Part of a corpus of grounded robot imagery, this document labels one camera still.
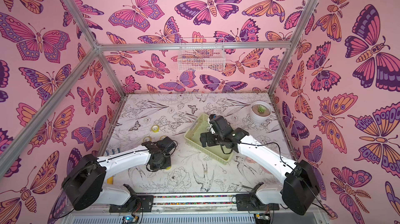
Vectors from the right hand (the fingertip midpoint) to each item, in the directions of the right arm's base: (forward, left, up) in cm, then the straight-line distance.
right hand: (205, 139), depth 80 cm
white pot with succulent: (+21, -34, -3) cm, 40 cm away
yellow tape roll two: (+8, +27, -14) cm, 31 cm away
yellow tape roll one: (+14, +33, -13) cm, 38 cm away
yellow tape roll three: (+8, +37, -14) cm, 40 cm away
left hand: (-8, +20, -14) cm, 26 cm away
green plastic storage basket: (+17, +3, -14) cm, 22 cm away
